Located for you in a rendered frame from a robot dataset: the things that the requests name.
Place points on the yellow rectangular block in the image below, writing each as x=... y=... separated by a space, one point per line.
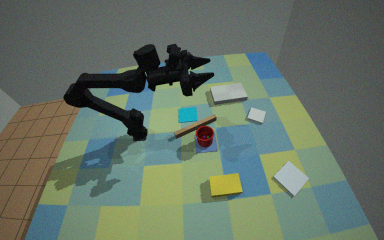
x=225 y=185

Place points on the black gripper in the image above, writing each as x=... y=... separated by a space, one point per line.
x=187 y=81

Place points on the white flat rectangular panel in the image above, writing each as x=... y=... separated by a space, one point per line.
x=228 y=93

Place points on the red plastic cup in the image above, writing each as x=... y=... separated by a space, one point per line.
x=205 y=131

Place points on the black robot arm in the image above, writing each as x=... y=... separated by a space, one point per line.
x=79 y=96

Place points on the brown wooden beam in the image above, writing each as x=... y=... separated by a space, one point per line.
x=195 y=126

